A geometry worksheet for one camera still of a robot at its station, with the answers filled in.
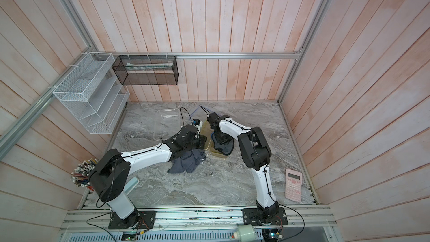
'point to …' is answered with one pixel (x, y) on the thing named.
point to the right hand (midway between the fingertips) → (227, 138)
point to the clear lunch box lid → (199, 113)
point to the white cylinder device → (245, 233)
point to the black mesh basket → (146, 70)
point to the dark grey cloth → (188, 162)
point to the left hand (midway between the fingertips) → (207, 141)
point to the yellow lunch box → (207, 131)
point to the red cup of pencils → (80, 175)
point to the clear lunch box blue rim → (167, 123)
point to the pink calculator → (293, 182)
